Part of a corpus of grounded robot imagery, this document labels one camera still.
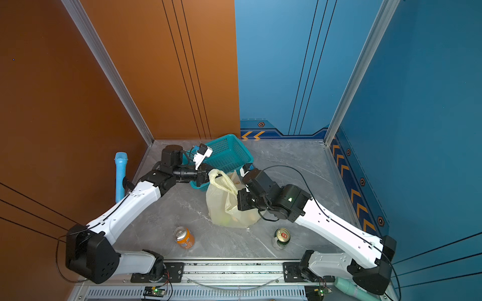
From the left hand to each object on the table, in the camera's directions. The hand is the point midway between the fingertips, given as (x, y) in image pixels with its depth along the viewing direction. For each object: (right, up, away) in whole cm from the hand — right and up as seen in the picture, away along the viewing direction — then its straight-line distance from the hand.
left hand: (221, 171), depth 73 cm
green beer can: (+24, -25, 0) cm, 34 cm away
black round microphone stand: (-43, -7, +10) cm, 45 cm away
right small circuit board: (+36, -46, -3) cm, 58 cm away
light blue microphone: (-44, +5, +5) cm, 44 cm away
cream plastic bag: (0, -13, +2) cm, 13 cm away
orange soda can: (-15, -26, 0) cm, 30 cm away
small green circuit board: (-24, -45, -3) cm, 51 cm away
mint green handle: (+48, -42, -6) cm, 64 cm away
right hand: (+7, -9, -6) cm, 13 cm away
